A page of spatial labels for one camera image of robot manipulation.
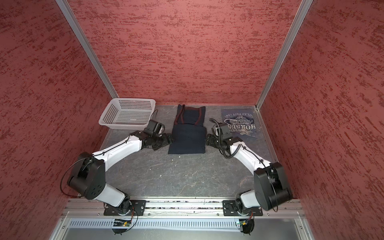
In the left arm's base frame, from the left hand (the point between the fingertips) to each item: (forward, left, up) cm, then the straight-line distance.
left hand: (169, 143), depth 89 cm
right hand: (0, -24, +1) cm, 24 cm away
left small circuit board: (-39, +20, -11) cm, 45 cm away
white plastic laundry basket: (+25, +34, -2) cm, 42 cm away
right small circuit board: (-39, -40, -9) cm, 57 cm away
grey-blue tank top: (+21, -50, -5) cm, 54 cm away
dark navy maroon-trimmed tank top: (+9, -11, -3) cm, 15 cm away
